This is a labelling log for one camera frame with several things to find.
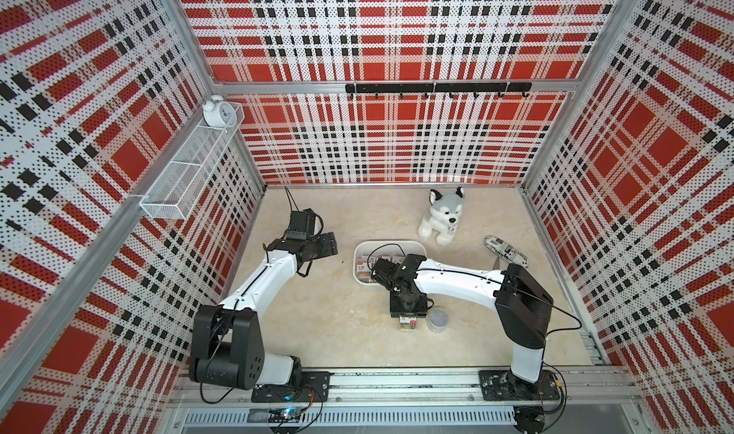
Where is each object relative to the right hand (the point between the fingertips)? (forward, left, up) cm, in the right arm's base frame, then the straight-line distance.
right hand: (408, 314), depth 82 cm
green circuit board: (-24, +30, -3) cm, 39 cm away
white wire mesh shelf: (+32, +74, +19) cm, 83 cm away
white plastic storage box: (+21, +14, -1) cm, 25 cm away
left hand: (+20, +24, +7) cm, 32 cm away
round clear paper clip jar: (-1, -9, -2) cm, 9 cm away
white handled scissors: (+19, -32, -6) cm, 38 cm away
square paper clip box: (-3, 0, +2) cm, 4 cm away
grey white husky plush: (+28, -12, +10) cm, 32 cm away
